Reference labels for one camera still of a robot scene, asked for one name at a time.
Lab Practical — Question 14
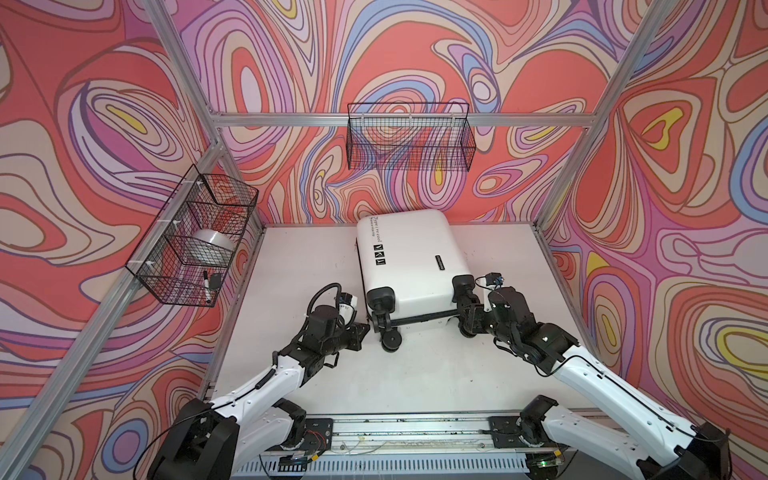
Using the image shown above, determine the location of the black white suitcase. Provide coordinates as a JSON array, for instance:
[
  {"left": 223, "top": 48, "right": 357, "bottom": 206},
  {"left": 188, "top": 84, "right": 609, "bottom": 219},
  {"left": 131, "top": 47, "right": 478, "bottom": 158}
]
[{"left": 356, "top": 209, "right": 474, "bottom": 353}]

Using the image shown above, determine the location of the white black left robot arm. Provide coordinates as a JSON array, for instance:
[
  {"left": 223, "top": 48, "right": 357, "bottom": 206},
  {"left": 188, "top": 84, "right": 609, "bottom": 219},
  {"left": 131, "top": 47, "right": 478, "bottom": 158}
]
[{"left": 146, "top": 297, "right": 370, "bottom": 479}]

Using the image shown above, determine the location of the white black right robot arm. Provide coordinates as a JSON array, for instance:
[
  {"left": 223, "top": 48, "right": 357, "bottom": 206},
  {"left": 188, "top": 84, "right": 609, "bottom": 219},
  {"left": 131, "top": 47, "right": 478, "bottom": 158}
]
[{"left": 462, "top": 287, "right": 733, "bottom": 479}]

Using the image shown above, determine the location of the black marker pen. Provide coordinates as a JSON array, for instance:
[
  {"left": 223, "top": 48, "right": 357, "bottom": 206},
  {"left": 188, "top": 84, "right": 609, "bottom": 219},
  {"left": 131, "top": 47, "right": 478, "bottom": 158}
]
[{"left": 202, "top": 270, "right": 212, "bottom": 305}]

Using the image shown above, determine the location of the silver tape roll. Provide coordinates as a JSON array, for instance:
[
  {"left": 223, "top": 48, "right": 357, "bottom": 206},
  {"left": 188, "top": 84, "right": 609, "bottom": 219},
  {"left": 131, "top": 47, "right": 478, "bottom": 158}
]
[{"left": 187, "top": 229, "right": 235, "bottom": 267}]

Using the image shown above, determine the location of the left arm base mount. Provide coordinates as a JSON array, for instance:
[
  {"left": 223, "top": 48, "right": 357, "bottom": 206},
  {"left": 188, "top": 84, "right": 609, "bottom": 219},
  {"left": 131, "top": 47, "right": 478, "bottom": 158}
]
[{"left": 267, "top": 417, "right": 334, "bottom": 454}]

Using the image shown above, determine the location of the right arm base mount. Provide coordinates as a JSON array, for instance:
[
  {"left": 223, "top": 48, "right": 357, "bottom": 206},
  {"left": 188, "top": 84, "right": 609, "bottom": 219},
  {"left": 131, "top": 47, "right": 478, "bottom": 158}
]
[{"left": 486, "top": 416, "right": 569, "bottom": 449}]

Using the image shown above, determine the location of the aluminium front rail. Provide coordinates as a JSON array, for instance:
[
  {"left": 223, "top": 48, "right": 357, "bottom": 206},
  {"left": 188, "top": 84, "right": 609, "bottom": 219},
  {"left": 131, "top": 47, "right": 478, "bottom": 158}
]
[{"left": 232, "top": 414, "right": 568, "bottom": 479}]

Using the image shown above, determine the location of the black wire basket left wall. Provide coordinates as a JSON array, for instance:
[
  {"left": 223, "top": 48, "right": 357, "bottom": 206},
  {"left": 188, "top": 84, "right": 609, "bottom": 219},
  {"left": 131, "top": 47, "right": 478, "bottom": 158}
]
[{"left": 125, "top": 166, "right": 259, "bottom": 307}]

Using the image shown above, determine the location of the black wire basket wall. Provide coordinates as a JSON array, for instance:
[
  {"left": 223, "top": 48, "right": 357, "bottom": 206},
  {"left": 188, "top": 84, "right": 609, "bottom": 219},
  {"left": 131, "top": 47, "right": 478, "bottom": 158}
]
[
  {"left": 346, "top": 100, "right": 476, "bottom": 172},
  {"left": 125, "top": 166, "right": 259, "bottom": 307}
]

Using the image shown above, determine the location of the black wire basket back wall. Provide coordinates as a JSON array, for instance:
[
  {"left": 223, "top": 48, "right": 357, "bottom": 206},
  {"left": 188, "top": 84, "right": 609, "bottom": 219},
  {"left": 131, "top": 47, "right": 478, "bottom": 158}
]
[{"left": 346, "top": 100, "right": 476, "bottom": 172}]

